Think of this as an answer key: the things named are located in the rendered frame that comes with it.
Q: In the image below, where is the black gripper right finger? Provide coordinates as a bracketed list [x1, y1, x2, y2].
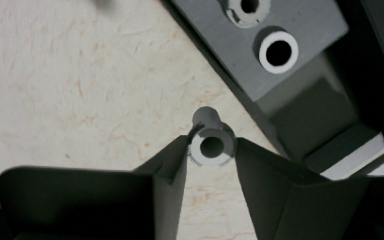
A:
[234, 137, 384, 240]

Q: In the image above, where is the grey flanged bushing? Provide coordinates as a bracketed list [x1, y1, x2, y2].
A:
[187, 106, 238, 168]

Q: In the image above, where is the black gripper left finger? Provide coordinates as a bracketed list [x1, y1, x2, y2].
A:
[0, 135, 188, 240]

